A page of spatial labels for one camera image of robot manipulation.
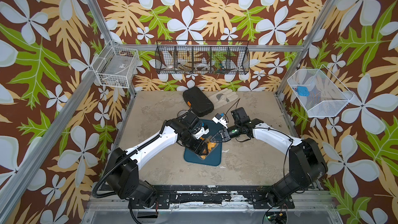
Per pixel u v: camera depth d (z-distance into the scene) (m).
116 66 0.86
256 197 0.75
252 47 0.95
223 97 1.15
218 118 0.76
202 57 0.99
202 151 0.68
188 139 0.66
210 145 0.77
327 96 0.77
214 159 0.78
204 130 0.73
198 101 1.08
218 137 0.75
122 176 0.42
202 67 0.99
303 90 0.86
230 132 0.72
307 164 0.45
